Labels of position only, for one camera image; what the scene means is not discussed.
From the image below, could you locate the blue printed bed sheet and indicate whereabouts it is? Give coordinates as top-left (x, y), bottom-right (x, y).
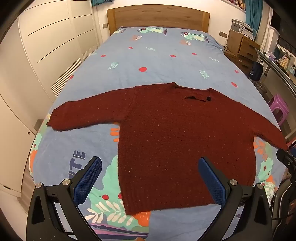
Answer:
top-left (29, 26), bottom-right (284, 241)

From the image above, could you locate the white wardrobe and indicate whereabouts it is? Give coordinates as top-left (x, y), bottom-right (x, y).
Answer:
top-left (0, 0), bottom-right (100, 209)

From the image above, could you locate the purple plastic stool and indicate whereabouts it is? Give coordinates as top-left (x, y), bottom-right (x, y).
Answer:
top-left (269, 94), bottom-right (290, 126)

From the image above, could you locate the teal curtain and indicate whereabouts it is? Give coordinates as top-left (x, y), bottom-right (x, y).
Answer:
top-left (245, 0), bottom-right (264, 32)

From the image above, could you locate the dark red knitted sweater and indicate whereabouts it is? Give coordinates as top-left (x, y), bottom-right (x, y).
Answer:
top-left (47, 82), bottom-right (289, 215)

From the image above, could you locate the teal hanging cloth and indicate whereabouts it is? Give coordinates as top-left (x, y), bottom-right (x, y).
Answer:
top-left (91, 0), bottom-right (115, 6)

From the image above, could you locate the glass desk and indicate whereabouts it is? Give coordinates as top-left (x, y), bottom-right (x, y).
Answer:
top-left (254, 47), bottom-right (296, 95)

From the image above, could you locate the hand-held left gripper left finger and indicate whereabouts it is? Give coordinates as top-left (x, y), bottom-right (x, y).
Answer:
top-left (26, 156), bottom-right (102, 241)

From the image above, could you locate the wooden drawer cabinet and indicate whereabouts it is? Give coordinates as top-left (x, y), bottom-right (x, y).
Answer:
top-left (224, 29), bottom-right (261, 78)

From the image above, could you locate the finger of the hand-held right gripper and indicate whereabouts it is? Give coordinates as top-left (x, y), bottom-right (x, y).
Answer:
top-left (276, 149), bottom-right (290, 166)

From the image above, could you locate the white printer on nightstand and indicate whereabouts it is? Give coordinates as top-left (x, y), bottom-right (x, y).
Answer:
top-left (231, 19), bottom-right (257, 36)

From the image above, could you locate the wooden bed headboard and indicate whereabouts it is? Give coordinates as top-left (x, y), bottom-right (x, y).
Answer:
top-left (106, 5), bottom-right (210, 36)

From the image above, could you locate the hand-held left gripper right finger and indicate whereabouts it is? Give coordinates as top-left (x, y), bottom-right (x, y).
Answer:
top-left (198, 157), bottom-right (273, 241)

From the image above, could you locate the dark bag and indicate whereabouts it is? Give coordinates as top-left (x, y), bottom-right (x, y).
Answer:
top-left (249, 61), bottom-right (264, 81)

